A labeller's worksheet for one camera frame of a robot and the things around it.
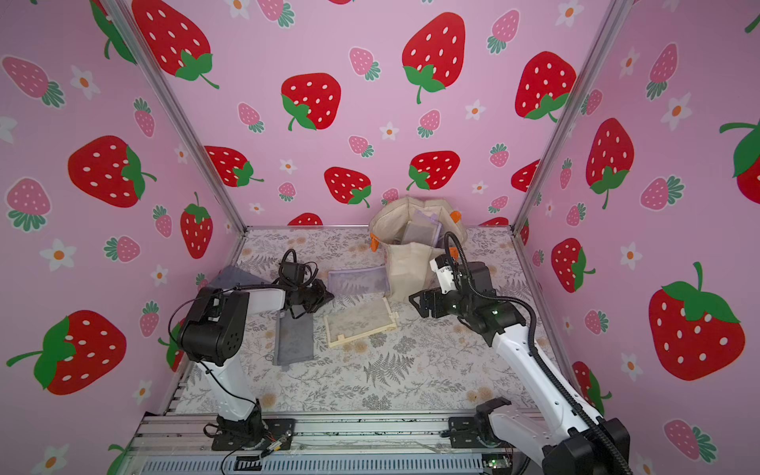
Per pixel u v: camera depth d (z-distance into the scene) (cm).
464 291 64
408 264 89
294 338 91
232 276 107
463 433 73
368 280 106
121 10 67
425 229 104
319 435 75
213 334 51
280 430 75
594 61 76
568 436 39
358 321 95
